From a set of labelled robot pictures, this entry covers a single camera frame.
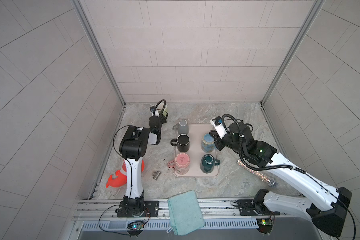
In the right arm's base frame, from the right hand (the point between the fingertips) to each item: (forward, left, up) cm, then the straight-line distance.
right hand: (209, 133), depth 70 cm
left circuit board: (-31, +36, -21) cm, 52 cm away
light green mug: (+23, +25, -10) cm, 35 cm away
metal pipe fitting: (-9, +29, -23) cm, 38 cm away
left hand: (+33, +26, -13) cm, 44 cm away
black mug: (+5, +13, -15) cm, 21 cm away
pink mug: (-8, +14, -14) cm, 22 cm away
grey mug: (+16, +13, -16) cm, 26 cm away
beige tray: (+3, +6, -25) cm, 26 cm away
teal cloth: (-28, +14, -24) cm, 39 cm away
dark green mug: (-8, +1, -15) cm, 17 cm away
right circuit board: (-35, -22, -27) cm, 49 cm away
